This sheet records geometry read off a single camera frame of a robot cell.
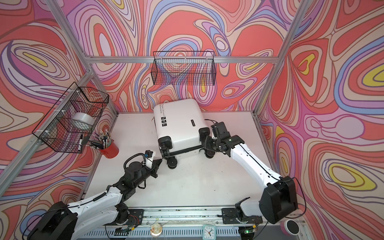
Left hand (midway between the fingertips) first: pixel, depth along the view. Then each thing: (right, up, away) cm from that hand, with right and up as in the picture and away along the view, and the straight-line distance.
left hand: (163, 160), depth 83 cm
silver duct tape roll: (-37, +24, -9) cm, 45 cm away
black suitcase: (+10, +18, 0) cm, 21 cm away
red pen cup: (-33, +4, +6) cm, 34 cm away
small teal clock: (+24, -30, -15) cm, 41 cm away
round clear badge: (-1, -30, -13) cm, 33 cm away
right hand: (+25, +7, -1) cm, 26 cm away
